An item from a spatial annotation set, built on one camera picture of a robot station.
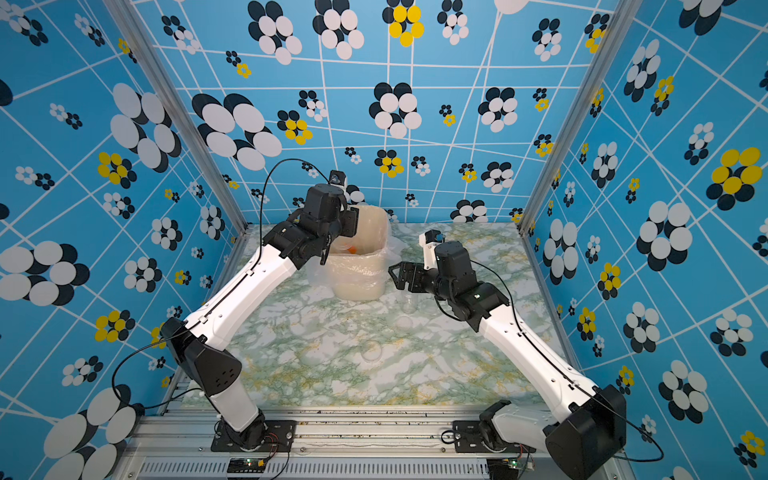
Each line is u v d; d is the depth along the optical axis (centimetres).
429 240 66
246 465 72
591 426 37
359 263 78
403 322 94
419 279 65
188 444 75
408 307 95
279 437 73
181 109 86
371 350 89
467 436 73
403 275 65
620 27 70
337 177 62
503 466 70
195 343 43
